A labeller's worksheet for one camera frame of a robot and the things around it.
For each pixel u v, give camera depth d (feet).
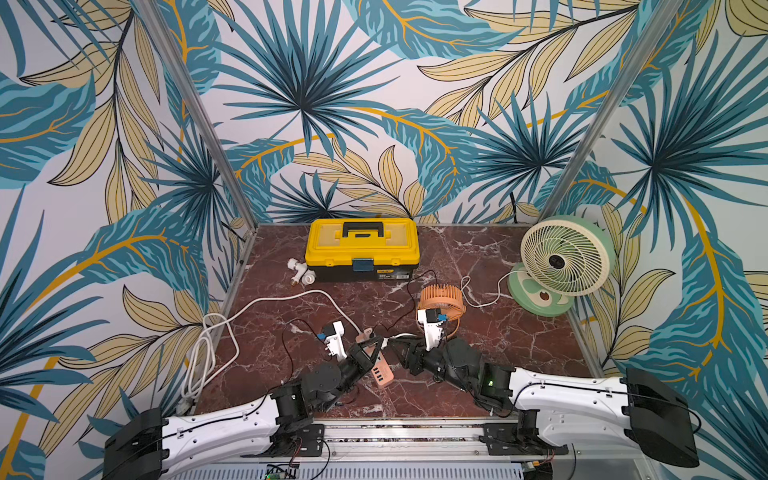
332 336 2.24
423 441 2.45
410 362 2.11
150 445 1.43
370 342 2.33
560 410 1.62
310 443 2.39
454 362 1.83
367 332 2.73
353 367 2.14
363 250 3.00
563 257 2.66
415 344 2.14
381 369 2.69
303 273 3.37
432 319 2.14
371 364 2.21
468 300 3.27
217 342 2.95
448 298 2.77
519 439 2.14
